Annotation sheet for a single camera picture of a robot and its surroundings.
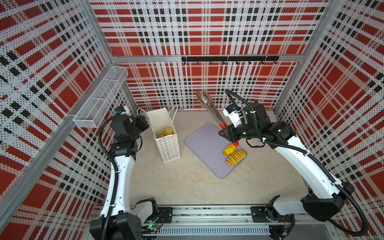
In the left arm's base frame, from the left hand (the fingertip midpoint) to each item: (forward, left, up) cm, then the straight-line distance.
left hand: (146, 118), depth 73 cm
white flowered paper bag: (+12, -3, -20) cm, 24 cm away
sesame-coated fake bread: (+6, -7, -18) cm, 20 cm away
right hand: (-11, -37, +1) cm, 39 cm away
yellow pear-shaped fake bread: (-1, -46, -29) cm, 55 cm away
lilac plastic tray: (+4, -32, -33) cm, 47 cm away
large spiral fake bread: (-7, -49, -29) cm, 57 cm away
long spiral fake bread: (+9, 0, -25) cm, 27 cm away
